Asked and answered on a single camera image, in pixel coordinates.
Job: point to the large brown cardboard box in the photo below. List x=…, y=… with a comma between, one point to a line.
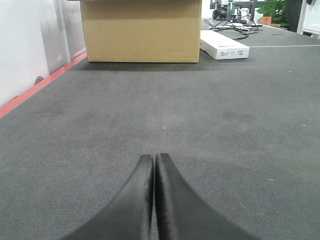
x=142, y=32

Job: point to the long white carton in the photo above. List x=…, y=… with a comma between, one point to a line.
x=225, y=46

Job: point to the black bag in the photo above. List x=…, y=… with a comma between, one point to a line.
x=220, y=13

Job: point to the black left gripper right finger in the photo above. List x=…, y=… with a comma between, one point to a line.
x=175, y=210

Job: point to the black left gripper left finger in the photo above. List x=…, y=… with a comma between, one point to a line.
x=130, y=205

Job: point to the white board panel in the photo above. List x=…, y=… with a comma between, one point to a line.
x=311, y=15

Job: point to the green potted plant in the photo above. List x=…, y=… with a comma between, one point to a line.
x=275, y=10

